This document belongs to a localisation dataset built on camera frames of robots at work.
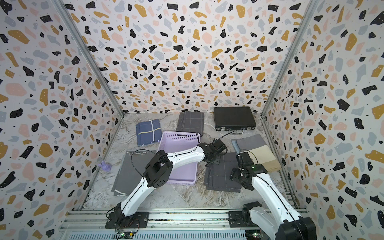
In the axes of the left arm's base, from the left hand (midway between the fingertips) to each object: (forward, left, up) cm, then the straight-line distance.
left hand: (218, 158), depth 95 cm
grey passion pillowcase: (-21, +38, +31) cm, 53 cm away
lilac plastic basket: (+14, +30, -1) cm, 33 cm away
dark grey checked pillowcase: (-12, +2, -1) cm, 12 cm away
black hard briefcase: (+39, -18, -6) cm, 43 cm away
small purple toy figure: (-6, +67, +2) cm, 67 cm away
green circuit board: (-38, +48, -2) cm, 61 cm away
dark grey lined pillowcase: (+33, +18, -1) cm, 37 cm away
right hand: (-15, -9, +3) cm, 17 cm away
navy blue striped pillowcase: (+23, +50, -1) cm, 55 cm away
